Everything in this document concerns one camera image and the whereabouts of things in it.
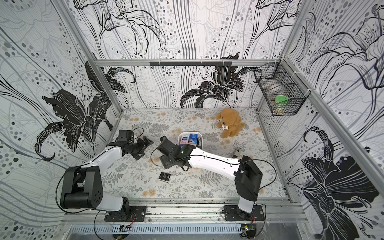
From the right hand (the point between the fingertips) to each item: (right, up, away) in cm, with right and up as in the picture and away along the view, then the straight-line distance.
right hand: (170, 156), depth 80 cm
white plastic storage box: (+12, +12, +20) cm, 26 cm away
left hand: (-13, +3, +11) cm, 17 cm away
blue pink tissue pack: (+7, +8, +16) cm, 19 cm away
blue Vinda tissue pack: (+12, +7, +16) cm, 21 cm away
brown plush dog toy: (+36, +18, +12) cm, 42 cm away
